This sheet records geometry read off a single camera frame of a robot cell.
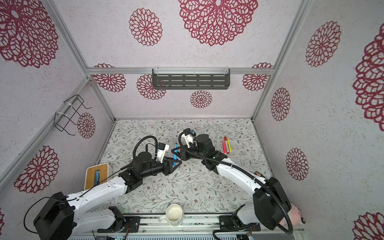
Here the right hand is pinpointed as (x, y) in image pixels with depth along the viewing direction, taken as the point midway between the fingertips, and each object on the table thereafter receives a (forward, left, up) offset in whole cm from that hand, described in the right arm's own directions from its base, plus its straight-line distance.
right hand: (172, 148), depth 74 cm
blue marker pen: (-3, -2, -1) cm, 4 cm away
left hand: (-4, -3, -7) cm, 9 cm away
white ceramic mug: (-25, -1, -22) cm, 34 cm away
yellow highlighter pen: (+20, -34, -24) cm, 46 cm away
